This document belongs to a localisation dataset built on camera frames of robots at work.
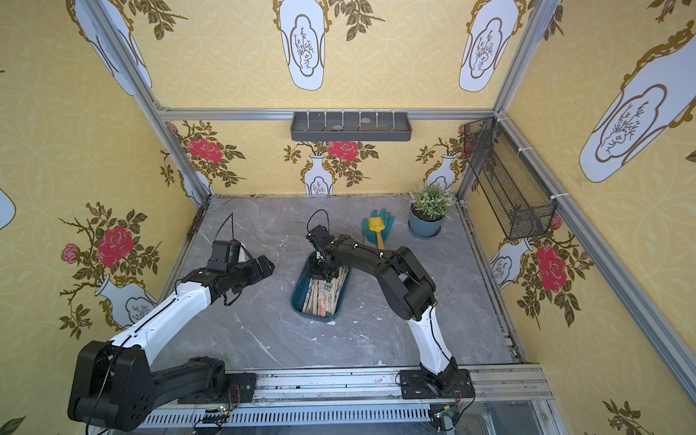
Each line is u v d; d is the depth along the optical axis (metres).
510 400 0.77
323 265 0.81
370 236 1.08
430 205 0.96
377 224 1.09
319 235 0.78
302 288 0.92
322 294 0.89
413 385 0.74
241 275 0.72
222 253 0.67
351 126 0.92
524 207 0.82
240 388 0.73
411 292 0.54
